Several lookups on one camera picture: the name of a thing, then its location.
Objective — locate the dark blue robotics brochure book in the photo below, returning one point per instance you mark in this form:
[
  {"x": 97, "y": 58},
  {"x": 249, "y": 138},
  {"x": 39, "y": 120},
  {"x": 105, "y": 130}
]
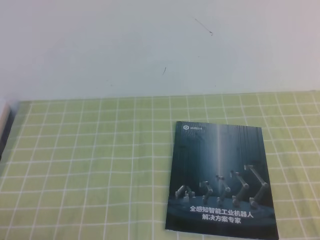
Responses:
[{"x": 219, "y": 182}]

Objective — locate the green white checkered tablecloth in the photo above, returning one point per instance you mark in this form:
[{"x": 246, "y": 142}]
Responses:
[{"x": 98, "y": 169}]

